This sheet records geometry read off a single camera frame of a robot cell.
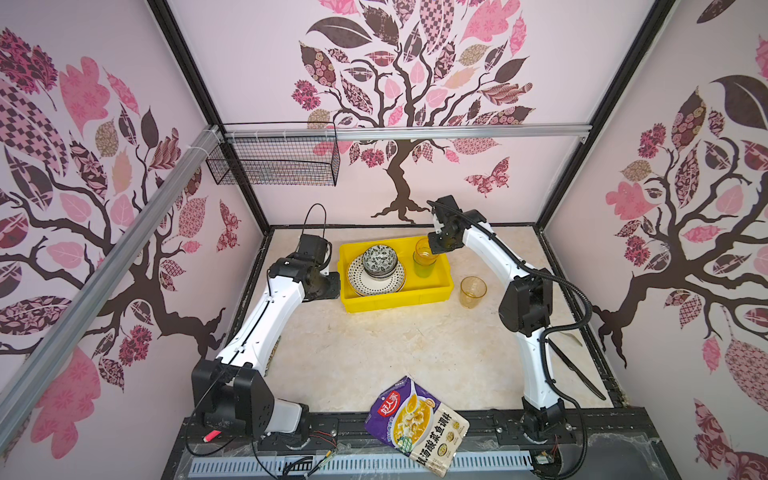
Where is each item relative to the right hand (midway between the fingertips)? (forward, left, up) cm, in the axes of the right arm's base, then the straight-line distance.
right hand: (438, 241), depth 97 cm
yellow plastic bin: (-11, +8, -12) cm, 18 cm away
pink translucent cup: (-2, +5, -4) cm, 7 cm away
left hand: (-21, +33, +3) cm, 39 cm away
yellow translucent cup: (-13, -11, -10) cm, 20 cm away
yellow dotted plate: (-11, +24, -9) cm, 28 cm away
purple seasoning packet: (-50, +12, -12) cm, 53 cm away
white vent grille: (-60, +28, -14) cm, 67 cm away
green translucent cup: (-5, +5, -10) cm, 12 cm away
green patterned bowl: (-4, +20, -5) cm, 21 cm away
